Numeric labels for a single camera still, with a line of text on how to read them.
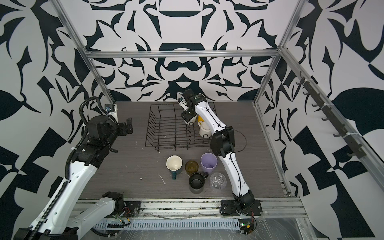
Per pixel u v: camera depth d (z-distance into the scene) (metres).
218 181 0.82
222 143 0.64
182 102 0.89
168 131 1.02
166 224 0.65
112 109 0.60
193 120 0.91
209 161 0.82
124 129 0.65
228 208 0.74
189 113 0.87
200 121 0.98
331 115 0.55
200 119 1.01
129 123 0.67
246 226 0.71
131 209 0.74
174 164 0.86
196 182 0.81
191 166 0.83
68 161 0.46
